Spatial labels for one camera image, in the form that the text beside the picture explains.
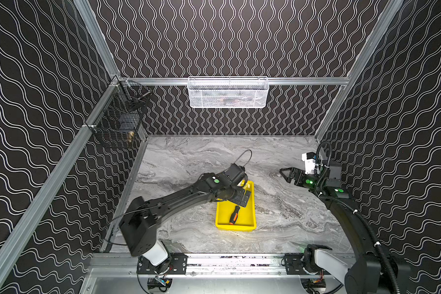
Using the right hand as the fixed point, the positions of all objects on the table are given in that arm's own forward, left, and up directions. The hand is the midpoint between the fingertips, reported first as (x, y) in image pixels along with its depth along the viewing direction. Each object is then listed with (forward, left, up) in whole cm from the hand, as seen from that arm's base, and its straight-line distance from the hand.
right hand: (289, 172), depth 81 cm
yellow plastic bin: (-15, +19, -17) cm, 29 cm away
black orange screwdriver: (-13, +24, -16) cm, 32 cm away
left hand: (-11, +19, -3) cm, 22 cm away
